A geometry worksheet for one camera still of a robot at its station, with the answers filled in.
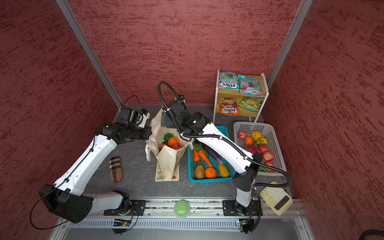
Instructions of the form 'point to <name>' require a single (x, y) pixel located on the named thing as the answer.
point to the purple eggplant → (213, 153)
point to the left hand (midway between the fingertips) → (150, 136)
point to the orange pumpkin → (172, 140)
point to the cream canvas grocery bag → (167, 160)
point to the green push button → (181, 209)
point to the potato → (199, 171)
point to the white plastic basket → (266, 128)
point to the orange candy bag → (228, 106)
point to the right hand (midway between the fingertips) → (173, 120)
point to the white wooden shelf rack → (237, 93)
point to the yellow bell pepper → (258, 136)
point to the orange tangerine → (211, 172)
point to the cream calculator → (277, 198)
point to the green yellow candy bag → (251, 104)
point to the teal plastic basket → (206, 163)
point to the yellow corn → (223, 171)
